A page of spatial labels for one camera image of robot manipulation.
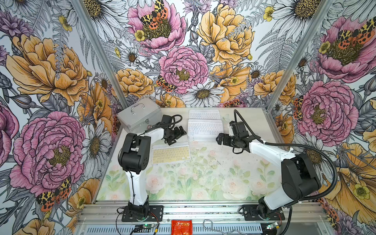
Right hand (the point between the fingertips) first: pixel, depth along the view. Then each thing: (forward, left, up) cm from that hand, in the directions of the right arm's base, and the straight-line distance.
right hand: (222, 143), depth 91 cm
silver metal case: (+17, +52, +8) cm, 55 cm away
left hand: (+7, +26, -5) cm, 27 cm away
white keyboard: (+33, +8, -8) cm, 35 cm away
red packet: (-41, +25, -7) cm, 48 cm away
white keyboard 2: (+13, +10, -3) cm, 17 cm away
